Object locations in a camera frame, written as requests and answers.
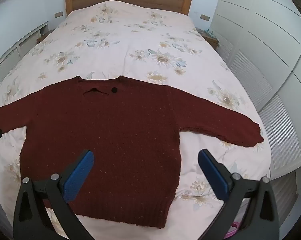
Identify dark red knit sweater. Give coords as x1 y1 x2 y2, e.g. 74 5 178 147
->
0 76 263 229

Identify pink object on floor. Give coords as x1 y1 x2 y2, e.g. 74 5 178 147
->
224 221 240 239

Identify white low radiator cabinet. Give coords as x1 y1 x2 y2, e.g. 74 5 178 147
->
0 21 48 84

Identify floral pink bed cover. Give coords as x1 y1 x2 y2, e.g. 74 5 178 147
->
0 1 271 239

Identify right wooden nightstand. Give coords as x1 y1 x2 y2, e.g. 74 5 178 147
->
197 28 219 50

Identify left wall socket plate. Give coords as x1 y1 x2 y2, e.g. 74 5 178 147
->
54 11 63 18

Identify wall socket plate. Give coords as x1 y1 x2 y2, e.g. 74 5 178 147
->
200 14 210 21
54 11 63 18

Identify right wall socket plate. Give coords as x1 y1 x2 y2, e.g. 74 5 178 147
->
200 14 210 21

